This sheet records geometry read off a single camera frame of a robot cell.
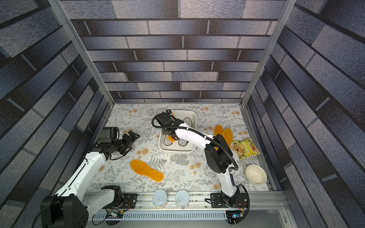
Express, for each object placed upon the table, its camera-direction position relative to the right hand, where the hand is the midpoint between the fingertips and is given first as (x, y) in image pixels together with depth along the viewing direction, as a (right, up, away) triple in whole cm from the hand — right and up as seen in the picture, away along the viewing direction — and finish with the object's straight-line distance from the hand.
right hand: (168, 126), depth 91 cm
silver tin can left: (-2, -35, -21) cm, 41 cm away
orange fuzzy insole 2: (+41, -6, +7) cm, 42 cm away
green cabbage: (-28, -5, -28) cm, 40 cm away
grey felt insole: (-2, -11, +4) cm, 11 cm away
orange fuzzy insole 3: (-16, -25, -5) cm, 31 cm away
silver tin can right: (+9, -35, -21) cm, 42 cm away
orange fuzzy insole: (+36, -3, +14) cm, 39 cm away
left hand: (-18, -7, -9) cm, 21 cm away
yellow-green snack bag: (+50, -14, -2) cm, 52 cm away
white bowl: (+52, -28, -9) cm, 60 cm away
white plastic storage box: (+4, -15, +2) cm, 15 cm away
